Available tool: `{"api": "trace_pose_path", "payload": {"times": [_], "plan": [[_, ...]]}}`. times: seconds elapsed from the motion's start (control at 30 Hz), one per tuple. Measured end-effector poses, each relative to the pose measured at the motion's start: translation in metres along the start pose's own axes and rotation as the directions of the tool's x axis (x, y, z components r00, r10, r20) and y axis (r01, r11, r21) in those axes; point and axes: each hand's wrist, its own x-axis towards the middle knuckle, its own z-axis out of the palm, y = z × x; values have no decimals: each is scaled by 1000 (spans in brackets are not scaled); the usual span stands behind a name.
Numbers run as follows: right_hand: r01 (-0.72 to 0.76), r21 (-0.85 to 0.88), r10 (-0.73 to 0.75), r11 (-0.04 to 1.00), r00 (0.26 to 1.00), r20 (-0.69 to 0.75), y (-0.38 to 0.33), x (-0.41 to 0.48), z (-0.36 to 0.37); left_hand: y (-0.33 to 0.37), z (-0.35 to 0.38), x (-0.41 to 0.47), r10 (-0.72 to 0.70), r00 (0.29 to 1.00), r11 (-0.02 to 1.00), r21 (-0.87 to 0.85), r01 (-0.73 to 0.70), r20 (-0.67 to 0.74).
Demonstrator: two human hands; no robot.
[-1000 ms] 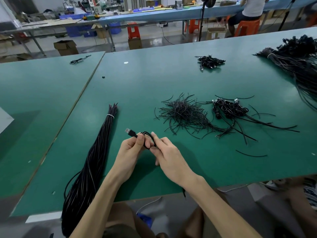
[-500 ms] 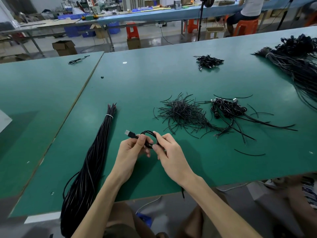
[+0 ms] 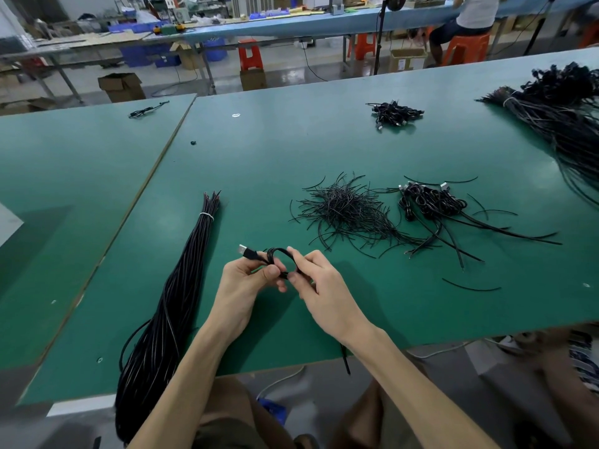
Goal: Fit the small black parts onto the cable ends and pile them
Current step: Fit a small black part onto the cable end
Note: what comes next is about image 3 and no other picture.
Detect person's right hand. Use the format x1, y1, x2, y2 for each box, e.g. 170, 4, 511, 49
285, 246, 377, 352

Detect person's left hand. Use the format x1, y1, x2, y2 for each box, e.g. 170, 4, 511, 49
206, 255, 291, 346

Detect long black cable bundle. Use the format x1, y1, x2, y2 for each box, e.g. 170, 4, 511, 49
114, 191, 223, 445

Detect pile of black wire ties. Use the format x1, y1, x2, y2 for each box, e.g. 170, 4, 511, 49
290, 173, 422, 260

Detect small pile of knotted cables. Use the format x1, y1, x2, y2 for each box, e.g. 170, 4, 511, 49
368, 100, 425, 130

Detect small cable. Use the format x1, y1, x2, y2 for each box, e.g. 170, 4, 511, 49
128, 100, 170, 120

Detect large heap of black cables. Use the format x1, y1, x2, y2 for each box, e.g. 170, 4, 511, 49
479, 62, 599, 206

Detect person's left forearm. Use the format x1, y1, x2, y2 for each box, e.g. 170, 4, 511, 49
129, 321, 243, 449

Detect person's right forearm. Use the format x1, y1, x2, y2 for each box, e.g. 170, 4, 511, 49
344, 327, 499, 449

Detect person's brown shorts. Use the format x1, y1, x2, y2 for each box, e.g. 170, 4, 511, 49
192, 377, 296, 449

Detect person's right leg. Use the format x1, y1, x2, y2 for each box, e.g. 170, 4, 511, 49
533, 327, 599, 449

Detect blue plastic item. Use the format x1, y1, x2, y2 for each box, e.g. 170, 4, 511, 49
257, 397, 290, 427

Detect small cardboard box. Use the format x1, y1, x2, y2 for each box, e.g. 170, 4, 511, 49
240, 68, 268, 92

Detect large white box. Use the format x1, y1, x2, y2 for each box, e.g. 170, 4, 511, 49
0, 203, 24, 247

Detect open cardboard box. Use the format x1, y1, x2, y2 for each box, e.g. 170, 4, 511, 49
97, 72, 146, 104

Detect red plastic stool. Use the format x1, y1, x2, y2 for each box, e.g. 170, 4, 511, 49
238, 39, 265, 71

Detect orange plastic stool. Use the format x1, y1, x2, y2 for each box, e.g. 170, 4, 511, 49
442, 34, 490, 67
353, 32, 377, 62

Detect black fan on stand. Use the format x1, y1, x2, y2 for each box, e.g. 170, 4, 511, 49
373, 0, 408, 75

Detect long blue workbench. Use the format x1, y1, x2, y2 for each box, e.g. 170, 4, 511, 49
145, 0, 599, 41

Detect black tripod stand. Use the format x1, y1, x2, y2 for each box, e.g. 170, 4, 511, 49
524, 0, 559, 55

